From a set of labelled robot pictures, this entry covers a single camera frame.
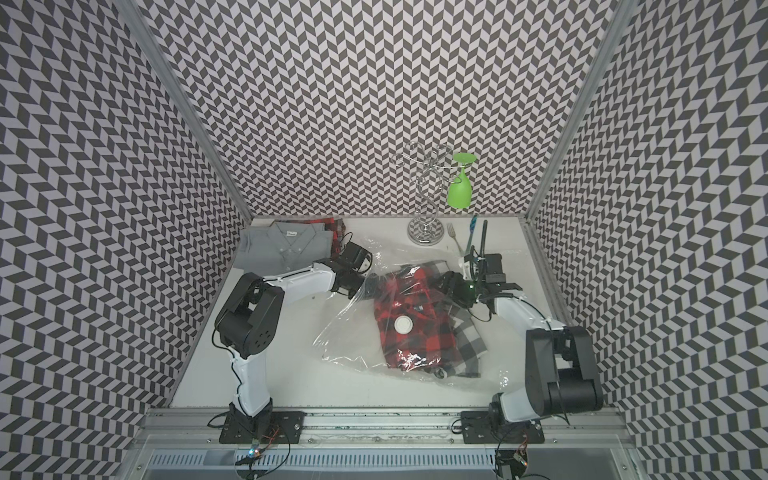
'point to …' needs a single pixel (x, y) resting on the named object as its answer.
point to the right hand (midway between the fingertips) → (439, 292)
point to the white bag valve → (403, 324)
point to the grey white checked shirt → (470, 345)
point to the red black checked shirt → (332, 224)
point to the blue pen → (472, 226)
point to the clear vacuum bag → (351, 333)
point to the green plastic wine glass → (459, 190)
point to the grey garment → (281, 247)
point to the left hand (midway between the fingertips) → (382, 295)
